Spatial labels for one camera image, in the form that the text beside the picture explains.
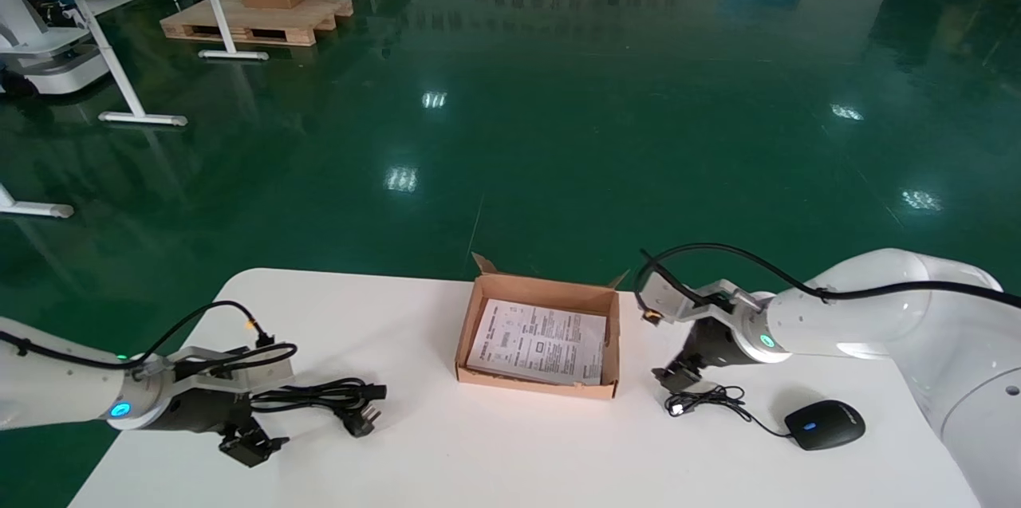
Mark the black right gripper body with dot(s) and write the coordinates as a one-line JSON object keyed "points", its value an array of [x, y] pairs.
{"points": [[718, 344]]}

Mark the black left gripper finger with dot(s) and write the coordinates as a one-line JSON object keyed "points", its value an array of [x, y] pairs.
{"points": [[247, 454], [259, 436]]}

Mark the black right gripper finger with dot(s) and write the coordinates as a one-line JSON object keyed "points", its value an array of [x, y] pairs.
{"points": [[678, 368], [684, 383]]}

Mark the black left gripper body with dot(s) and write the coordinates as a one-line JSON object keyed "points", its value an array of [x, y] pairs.
{"points": [[199, 412]]}

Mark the brown cardboard storage box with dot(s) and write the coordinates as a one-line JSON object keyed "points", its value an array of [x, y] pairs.
{"points": [[542, 289]]}

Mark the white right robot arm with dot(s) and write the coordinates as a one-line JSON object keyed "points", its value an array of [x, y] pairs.
{"points": [[917, 317]]}

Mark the printed white instruction sheet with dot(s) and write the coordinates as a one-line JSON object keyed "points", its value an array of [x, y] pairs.
{"points": [[538, 340]]}

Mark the white wheeled robot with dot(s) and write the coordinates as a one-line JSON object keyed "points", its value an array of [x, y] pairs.
{"points": [[48, 53]]}

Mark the wooden pallet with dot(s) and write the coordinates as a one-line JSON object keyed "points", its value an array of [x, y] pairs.
{"points": [[271, 17]]}

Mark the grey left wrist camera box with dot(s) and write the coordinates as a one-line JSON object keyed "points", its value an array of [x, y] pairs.
{"points": [[263, 368]]}

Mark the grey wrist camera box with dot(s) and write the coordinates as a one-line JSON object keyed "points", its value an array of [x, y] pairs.
{"points": [[263, 368], [666, 297]]}

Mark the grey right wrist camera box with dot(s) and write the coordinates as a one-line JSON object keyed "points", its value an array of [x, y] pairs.
{"points": [[666, 297]]}

